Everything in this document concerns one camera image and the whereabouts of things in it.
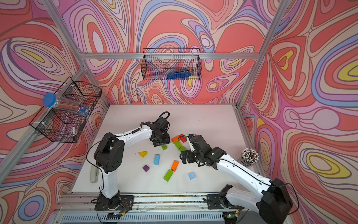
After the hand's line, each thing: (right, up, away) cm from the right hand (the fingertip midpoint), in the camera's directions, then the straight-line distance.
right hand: (188, 158), depth 79 cm
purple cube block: (-26, -7, +5) cm, 27 cm away
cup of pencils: (+31, +3, -8) cm, 33 cm away
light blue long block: (-20, -3, +11) cm, 23 cm away
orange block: (-8, +9, +16) cm, 21 cm away
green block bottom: (-12, -11, +3) cm, 16 cm away
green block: (-16, +4, +14) cm, 21 cm away
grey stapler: (-56, -9, +2) cm, 57 cm away
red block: (-2, +8, +19) cm, 21 cm away
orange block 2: (-8, -6, +6) cm, 11 cm away
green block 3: (-4, +3, +13) cm, 14 cm away
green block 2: (-7, +5, +16) cm, 18 cm away
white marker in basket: (-60, +15, -8) cm, 63 cm away
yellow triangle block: (-30, 0, +11) cm, 32 cm away
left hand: (-13, +6, +14) cm, 20 cm away
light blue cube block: (+2, -11, +2) cm, 11 cm away
